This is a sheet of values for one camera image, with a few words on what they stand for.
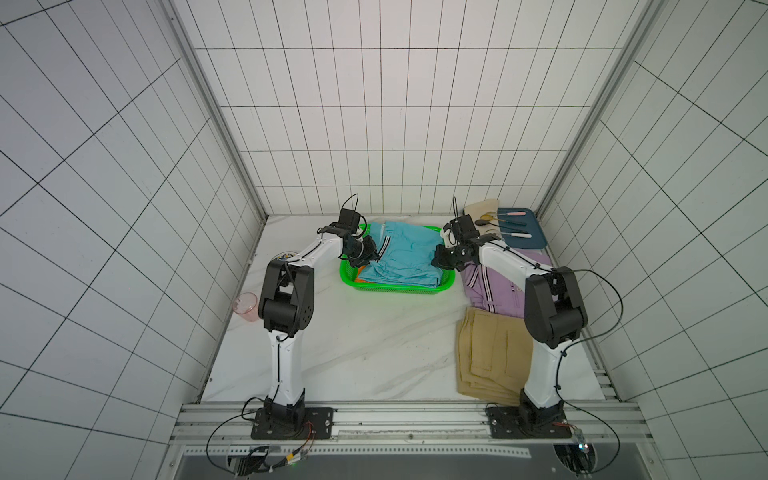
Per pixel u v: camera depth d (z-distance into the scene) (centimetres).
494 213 119
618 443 65
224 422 66
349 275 96
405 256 97
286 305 55
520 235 114
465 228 78
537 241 110
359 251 87
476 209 120
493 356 81
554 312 52
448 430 73
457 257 83
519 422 71
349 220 81
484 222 117
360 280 92
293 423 64
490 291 95
